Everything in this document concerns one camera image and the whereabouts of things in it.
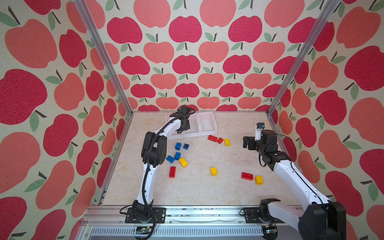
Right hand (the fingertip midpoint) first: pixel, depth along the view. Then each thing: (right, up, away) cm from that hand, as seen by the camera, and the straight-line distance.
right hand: (254, 140), depth 84 cm
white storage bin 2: (-24, +10, +28) cm, 39 cm away
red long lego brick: (-21, -1, +20) cm, 29 cm away
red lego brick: (-47, -20, +4) cm, 51 cm away
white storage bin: (-47, +1, +17) cm, 49 cm away
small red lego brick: (-16, -2, +21) cm, 26 cm away
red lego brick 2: (-4, -21, 0) cm, 21 cm away
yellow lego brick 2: (+3, -23, 0) cm, 23 cm away
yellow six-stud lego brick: (-11, -3, +18) cm, 21 cm away
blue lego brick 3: (-45, -11, +11) cm, 48 cm away
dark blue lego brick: (-40, -6, +15) cm, 43 cm away
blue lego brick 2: (-49, -13, +9) cm, 52 cm away
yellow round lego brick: (-41, -14, +7) cm, 44 cm away
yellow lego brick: (-23, -19, +5) cm, 30 cm away
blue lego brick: (-45, -6, +17) cm, 48 cm away
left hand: (-39, +6, +21) cm, 45 cm away
